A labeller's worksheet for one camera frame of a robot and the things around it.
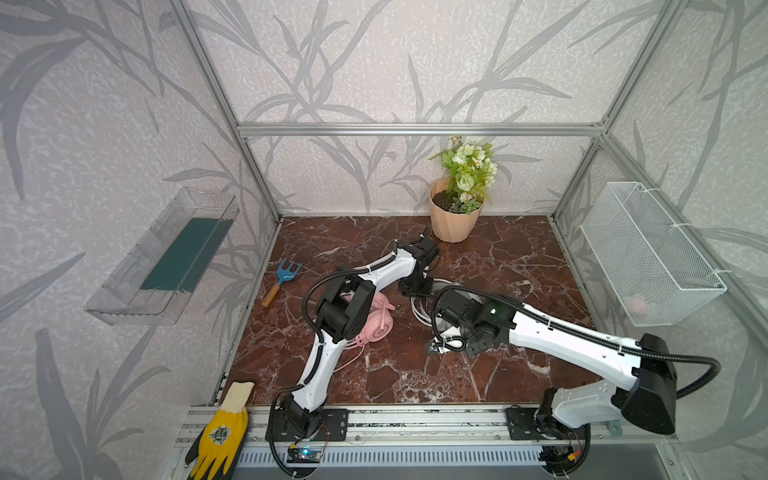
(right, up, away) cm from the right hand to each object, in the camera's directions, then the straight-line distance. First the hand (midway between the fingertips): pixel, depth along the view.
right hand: (462, 316), depth 79 cm
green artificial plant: (+5, +41, +15) cm, 44 cm away
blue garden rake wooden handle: (-57, +8, +22) cm, 61 cm away
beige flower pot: (+1, +25, +25) cm, 35 cm away
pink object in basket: (+41, +5, -6) cm, 42 cm away
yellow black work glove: (-60, -29, -11) cm, 67 cm away
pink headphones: (-22, -2, +2) cm, 22 cm away
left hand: (-8, +4, +18) cm, 20 cm away
